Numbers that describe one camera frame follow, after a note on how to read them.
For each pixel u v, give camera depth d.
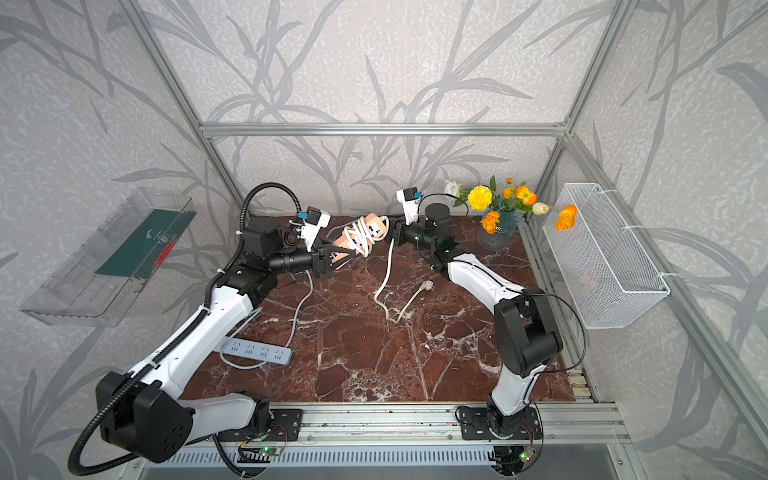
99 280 0.65
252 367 0.83
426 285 0.97
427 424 0.75
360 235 0.66
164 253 0.69
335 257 0.67
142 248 0.68
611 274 0.60
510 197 0.87
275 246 0.60
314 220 0.63
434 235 0.67
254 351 0.82
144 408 0.38
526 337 0.47
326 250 0.64
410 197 0.72
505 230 1.01
